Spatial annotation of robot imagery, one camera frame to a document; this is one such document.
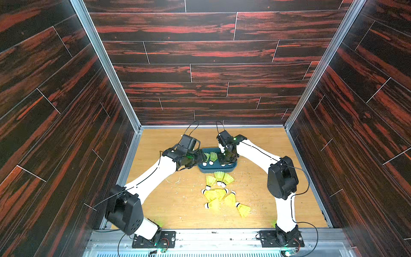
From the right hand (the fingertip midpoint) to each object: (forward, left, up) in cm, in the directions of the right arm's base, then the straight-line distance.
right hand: (225, 160), depth 94 cm
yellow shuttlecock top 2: (-9, +3, -3) cm, 10 cm away
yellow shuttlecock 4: (-18, +3, -5) cm, 19 cm away
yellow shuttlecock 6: (-22, -3, -5) cm, 23 cm away
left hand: (-6, +12, +10) cm, 17 cm away
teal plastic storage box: (-6, +5, +2) cm, 8 cm away
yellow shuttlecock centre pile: (-19, +8, -5) cm, 22 cm away
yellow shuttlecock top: (-12, +9, -3) cm, 15 cm away
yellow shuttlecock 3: (-11, -1, -4) cm, 12 cm away
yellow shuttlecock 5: (-25, +6, -4) cm, 26 cm away
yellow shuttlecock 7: (-27, -9, -5) cm, 29 cm away
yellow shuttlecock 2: (-4, +1, +2) cm, 5 cm away
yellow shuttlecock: (0, +12, -5) cm, 13 cm away
